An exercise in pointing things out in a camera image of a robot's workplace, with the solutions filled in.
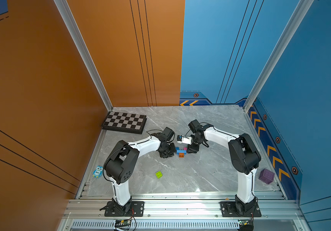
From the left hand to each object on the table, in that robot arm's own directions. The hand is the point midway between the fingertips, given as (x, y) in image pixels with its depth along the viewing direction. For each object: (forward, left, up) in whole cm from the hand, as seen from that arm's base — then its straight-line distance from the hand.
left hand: (175, 152), depth 92 cm
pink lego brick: (+1, -6, +4) cm, 7 cm away
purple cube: (-16, -50, +3) cm, 53 cm away
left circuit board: (-38, +27, -5) cm, 47 cm away
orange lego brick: (-1, -4, -1) cm, 4 cm away
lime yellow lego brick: (-14, +10, 0) cm, 17 cm away
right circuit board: (-37, -35, -4) cm, 51 cm away
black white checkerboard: (+23, +38, +2) cm, 45 cm away
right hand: (+6, -9, -1) cm, 11 cm away
